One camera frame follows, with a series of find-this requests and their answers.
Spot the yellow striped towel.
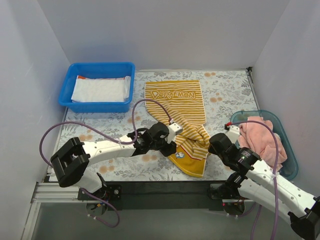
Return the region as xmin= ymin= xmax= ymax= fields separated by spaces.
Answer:
xmin=144 ymin=80 xmax=210 ymax=178

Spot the white towel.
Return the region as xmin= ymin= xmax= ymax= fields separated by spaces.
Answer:
xmin=71 ymin=76 xmax=131 ymax=103

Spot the orange cartoon towel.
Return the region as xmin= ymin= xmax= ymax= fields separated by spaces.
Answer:
xmin=76 ymin=75 xmax=126 ymax=81

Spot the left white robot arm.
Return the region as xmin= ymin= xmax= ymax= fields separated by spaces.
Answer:
xmin=50 ymin=122 xmax=183 ymax=194

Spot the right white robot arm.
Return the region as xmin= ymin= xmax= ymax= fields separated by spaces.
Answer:
xmin=208 ymin=133 xmax=320 ymax=240

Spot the teal laundry basket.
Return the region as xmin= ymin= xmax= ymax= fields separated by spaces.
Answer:
xmin=230 ymin=109 xmax=299 ymax=181

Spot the blue plastic bin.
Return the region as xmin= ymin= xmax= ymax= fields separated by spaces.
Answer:
xmin=58 ymin=62 xmax=135 ymax=113

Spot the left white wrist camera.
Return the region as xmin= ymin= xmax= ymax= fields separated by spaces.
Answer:
xmin=166 ymin=122 xmax=183 ymax=144

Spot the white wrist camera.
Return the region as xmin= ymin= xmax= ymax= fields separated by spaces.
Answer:
xmin=166 ymin=122 xmax=183 ymax=144
xmin=225 ymin=125 xmax=241 ymax=144

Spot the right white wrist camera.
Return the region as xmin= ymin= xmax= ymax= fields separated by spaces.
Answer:
xmin=225 ymin=125 xmax=241 ymax=144

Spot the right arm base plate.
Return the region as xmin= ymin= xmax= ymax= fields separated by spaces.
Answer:
xmin=207 ymin=183 xmax=245 ymax=201

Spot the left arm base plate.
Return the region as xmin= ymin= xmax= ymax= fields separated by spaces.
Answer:
xmin=77 ymin=184 xmax=122 ymax=201

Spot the aluminium frame rail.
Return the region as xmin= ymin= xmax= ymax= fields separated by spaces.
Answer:
xmin=21 ymin=183 xmax=89 ymax=240

